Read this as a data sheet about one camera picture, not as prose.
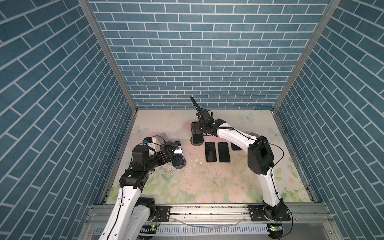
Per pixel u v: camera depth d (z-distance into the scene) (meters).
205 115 0.74
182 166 0.88
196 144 0.98
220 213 0.75
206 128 0.71
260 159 0.54
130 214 0.49
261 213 0.73
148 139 0.68
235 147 0.63
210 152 1.11
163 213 0.74
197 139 0.97
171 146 0.87
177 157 0.85
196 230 0.74
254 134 0.97
